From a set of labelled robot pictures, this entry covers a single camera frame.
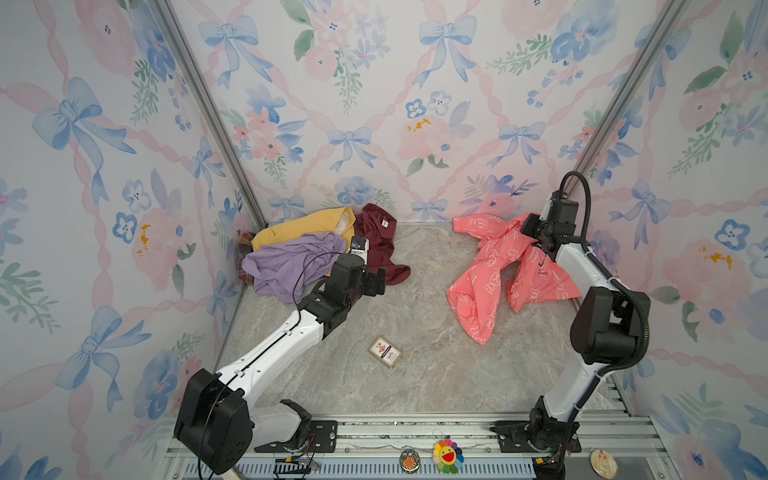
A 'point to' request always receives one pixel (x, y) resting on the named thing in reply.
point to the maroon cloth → (379, 228)
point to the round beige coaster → (604, 463)
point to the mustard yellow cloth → (337, 221)
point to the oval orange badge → (409, 460)
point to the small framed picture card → (385, 352)
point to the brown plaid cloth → (244, 247)
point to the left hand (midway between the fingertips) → (372, 263)
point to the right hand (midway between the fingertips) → (532, 216)
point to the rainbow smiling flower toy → (448, 456)
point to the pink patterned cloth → (472, 299)
